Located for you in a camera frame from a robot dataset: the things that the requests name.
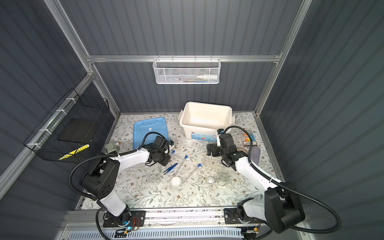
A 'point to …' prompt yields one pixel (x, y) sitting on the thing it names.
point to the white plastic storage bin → (201, 121)
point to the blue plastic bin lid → (142, 127)
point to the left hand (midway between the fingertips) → (167, 158)
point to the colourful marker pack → (247, 141)
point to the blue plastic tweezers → (170, 169)
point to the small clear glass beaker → (154, 180)
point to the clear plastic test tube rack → (212, 165)
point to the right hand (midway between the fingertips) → (216, 146)
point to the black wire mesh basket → (43, 140)
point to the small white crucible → (210, 180)
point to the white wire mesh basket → (187, 71)
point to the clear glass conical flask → (222, 178)
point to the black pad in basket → (76, 130)
